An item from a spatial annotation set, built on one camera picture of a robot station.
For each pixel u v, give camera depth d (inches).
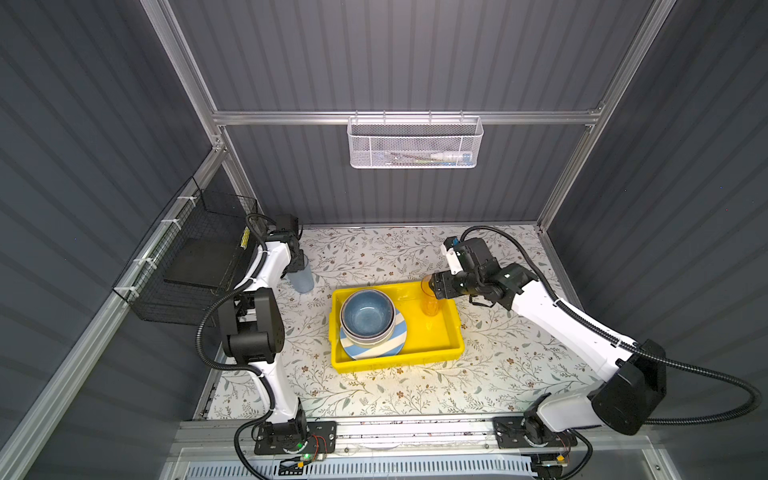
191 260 28.6
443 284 27.4
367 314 33.4
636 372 15.9
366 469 30.3
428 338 34.5
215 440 29.6
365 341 30.8
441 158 35.7
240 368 21.1
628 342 16.8
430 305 38.1
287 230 29.8
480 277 23.2
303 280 38.7
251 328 20.5
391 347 33.0
